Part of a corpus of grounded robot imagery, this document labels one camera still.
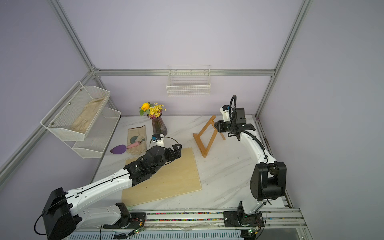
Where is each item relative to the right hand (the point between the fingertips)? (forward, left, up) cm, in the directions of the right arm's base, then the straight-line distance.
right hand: (217, 127), depth 88 cm
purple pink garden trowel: (-2, +66, -19) cm, 68 cm away
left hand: (-15, +24, 0) cm, 28 cm away
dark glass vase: (+8, +38, -7) cm, 40 cm away
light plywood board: (-23, +24, -18) cm, 38 cm away
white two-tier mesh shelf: (-4, +76, -8) cm, 77 cm away
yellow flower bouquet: (+9, +39, +6) cm, 41 cm away
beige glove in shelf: (-4, +72, +11) cm, 73 cm away
